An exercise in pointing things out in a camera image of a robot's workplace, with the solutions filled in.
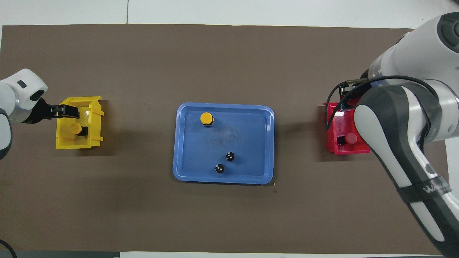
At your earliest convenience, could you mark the blue plastic tray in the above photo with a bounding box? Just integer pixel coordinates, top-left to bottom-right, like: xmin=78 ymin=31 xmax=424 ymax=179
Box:
xmin=172 ymin=102 xmax=275 ymax=185

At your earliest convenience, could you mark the yellow plastic storage bin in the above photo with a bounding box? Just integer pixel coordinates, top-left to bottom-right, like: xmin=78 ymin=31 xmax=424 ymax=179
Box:
xmin=55 ymin=96 xmax=105 ymax=150

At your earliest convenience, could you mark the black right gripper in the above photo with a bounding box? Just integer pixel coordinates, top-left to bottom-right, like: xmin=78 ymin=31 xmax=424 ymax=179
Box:
xmin=340 ymin=79 xmax=370 ymax=108

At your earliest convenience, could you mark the red plastic storage bin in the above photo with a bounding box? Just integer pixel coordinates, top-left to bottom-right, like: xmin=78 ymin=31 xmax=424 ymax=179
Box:
xmin=323 ymin=101 xmax=370 ymax=155

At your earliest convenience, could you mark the brown paper table mat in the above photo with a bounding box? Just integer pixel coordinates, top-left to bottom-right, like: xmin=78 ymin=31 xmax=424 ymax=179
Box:
xmin=0 ymin=24 xmax=456 ymax=255

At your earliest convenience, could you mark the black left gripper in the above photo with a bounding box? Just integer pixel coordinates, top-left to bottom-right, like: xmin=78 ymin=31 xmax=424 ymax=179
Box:
xmin=22 ymin=97 xmax=80 ymax=124

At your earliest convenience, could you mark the red push button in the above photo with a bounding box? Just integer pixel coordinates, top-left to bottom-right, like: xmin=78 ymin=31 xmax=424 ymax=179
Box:
xmin=337 ymin=133 xmax=358 ymax=146

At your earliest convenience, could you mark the yellow push button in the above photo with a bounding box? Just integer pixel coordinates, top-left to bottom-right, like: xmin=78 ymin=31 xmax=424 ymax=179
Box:
xmin=68 ymin=124 xmax=89 ymax=137
xmin=200 ymin=112 xmax=215 ymax=128

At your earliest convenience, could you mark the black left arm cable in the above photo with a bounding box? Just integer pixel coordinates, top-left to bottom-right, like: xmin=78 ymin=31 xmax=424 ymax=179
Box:
xmin=0 ymin=238 xmax=18 ymax=258

